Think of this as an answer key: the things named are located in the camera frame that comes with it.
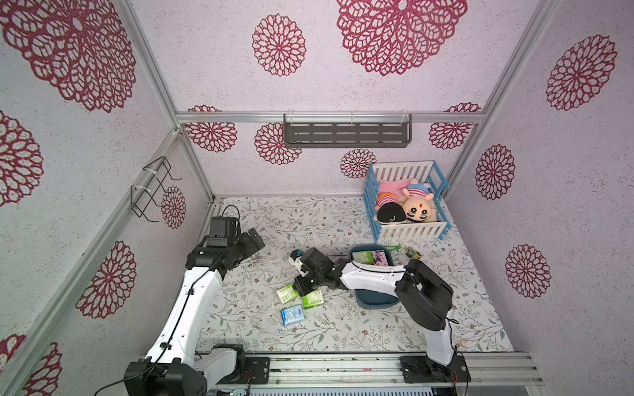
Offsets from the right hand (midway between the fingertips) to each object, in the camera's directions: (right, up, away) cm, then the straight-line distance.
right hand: (299, 283), depth 89 cm
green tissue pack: (-4, -3, -3) cm, 6 cm away
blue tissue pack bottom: (-2, -9, -6) cm, 11 cm away
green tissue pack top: (+24, +9, +3) cm, 26 cm away
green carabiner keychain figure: (+44, +10, +11) cm, 47 cm away
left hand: (-14, +14, -10) cm, 23 cm away
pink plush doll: (+35, +27, +9) cm, 45 cm away
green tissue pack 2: (+4, -5, -3) cm, 7 cm away
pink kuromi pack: (+30, +9, +3) cm, 31 cm away
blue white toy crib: (+56, +44, +21) cm, 74 cm away
